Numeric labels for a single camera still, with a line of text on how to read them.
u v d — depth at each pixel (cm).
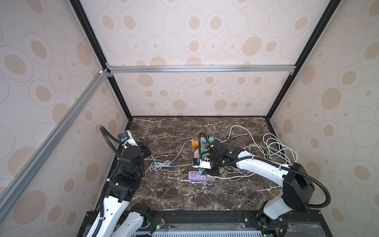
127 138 54
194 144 107
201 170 79
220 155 64
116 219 44
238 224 73
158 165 92
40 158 50
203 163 70
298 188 43
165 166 92
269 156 96
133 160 47
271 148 100
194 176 85
